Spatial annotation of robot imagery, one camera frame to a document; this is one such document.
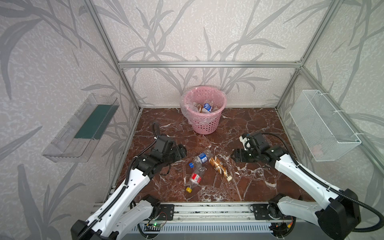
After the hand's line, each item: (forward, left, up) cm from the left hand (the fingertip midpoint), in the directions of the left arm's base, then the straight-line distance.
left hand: (183, 148), depth 76 cm
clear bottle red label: (-11, -6, -13) cm, 18 cm away
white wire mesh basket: (-2, -63, +16) cm, 65 cm away
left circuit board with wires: (-30, +11, -18) cm, 37 cm away
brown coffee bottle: (-4, -19, -14) cm, 24 cm away
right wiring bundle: (-33, -49, -19) cm, 62 cm away
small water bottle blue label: (+28, -13, +1) cm, 31 cm away
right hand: (+1, -28, -6) cm, 29 cm away
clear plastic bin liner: (+36, -2, +3) cm, 36 cm away
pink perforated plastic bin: (+21, -16, -11) cm, 29 cm away
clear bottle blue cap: (+1, -9, -14) cm, 17 cm away
